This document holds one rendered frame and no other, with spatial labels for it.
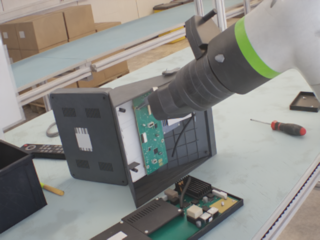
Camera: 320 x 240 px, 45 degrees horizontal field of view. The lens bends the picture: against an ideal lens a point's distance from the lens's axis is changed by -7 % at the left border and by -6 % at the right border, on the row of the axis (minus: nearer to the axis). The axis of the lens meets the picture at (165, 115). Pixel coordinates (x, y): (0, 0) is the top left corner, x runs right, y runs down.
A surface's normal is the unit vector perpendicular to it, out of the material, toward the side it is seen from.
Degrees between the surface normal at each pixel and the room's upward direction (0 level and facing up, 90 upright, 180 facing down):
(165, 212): 0
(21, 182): 90
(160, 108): 73
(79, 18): 90
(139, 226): 0
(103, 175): 90
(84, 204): 0
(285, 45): 110
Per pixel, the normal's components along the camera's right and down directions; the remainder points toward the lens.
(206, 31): 0.63, -0.40
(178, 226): -0.15, -0.91
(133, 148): 0.71, 0.17
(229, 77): -0.40, 0.58
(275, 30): -0.74, 0.33
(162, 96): -0.44, -0.06
